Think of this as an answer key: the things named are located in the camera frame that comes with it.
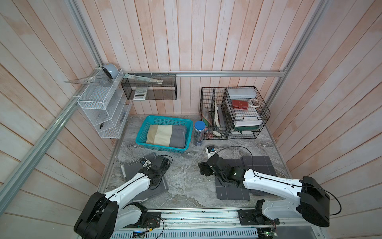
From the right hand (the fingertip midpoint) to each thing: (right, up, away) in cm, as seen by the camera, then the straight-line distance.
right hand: (203, 162), depth 82 cm
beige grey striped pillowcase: (-21, +14, +21) cm, 33 cm away
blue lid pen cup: (-2, +17, +8) cm, 18 cm away
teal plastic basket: (-36, +26, +25) cm, 51 cm away
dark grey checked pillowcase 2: (+37, -3, +8) cm, 38 cm away
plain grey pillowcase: (-44, -6, +7) cm, 45 cm away
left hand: (-24, -6, +6) cm, 26 cm away
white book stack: (+30, +23, +10) cm, 39 cm away
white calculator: (-40, +43, +15) cm, 61 cm away
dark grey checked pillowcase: (+15, -16, -1) cm, 23 cm away
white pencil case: (+30, +44, +21) cm, 57 cm away
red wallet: (+26, +35, +13) cm, 45 cm away
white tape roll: (+37, +37, +18) cm, 55 cm away
